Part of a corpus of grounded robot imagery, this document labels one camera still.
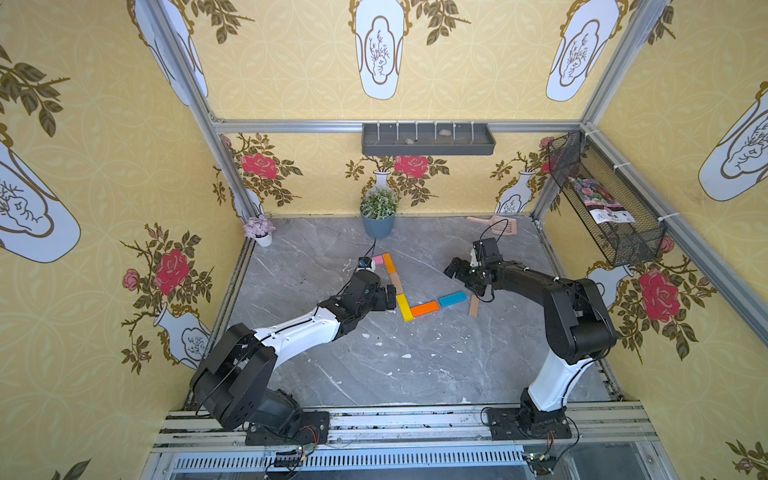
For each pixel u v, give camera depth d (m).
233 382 0.42
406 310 0.95
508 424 0.74
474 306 0.95
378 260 1.06
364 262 0.78
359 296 0.66
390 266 1.05
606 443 0.76
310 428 0.73
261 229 1.04
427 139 0.92
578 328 0.50
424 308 0.95
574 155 1.01
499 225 1.19
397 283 1.00
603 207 0.76
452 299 0.98
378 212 1.03
